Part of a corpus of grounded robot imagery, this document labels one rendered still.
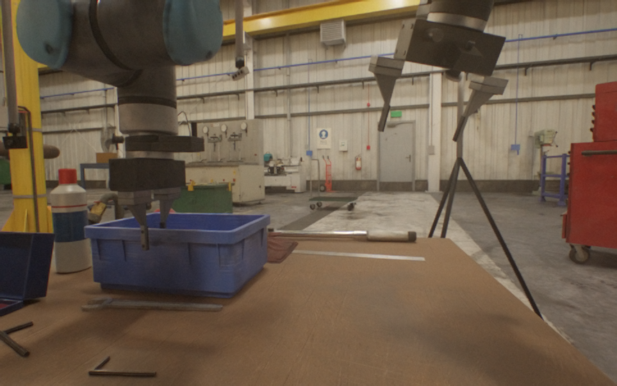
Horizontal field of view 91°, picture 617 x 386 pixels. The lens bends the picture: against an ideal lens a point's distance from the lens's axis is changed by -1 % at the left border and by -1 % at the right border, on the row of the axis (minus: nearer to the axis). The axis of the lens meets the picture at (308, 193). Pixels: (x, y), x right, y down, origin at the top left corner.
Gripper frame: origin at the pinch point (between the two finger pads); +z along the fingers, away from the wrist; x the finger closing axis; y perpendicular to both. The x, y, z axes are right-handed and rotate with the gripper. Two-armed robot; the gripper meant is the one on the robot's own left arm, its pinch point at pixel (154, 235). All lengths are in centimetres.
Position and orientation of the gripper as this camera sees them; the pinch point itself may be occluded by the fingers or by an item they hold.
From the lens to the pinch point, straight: 60.2
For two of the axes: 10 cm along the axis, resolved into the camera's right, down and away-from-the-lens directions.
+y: -9.8, 0.0, 1.9
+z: 0.1, 10.0, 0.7
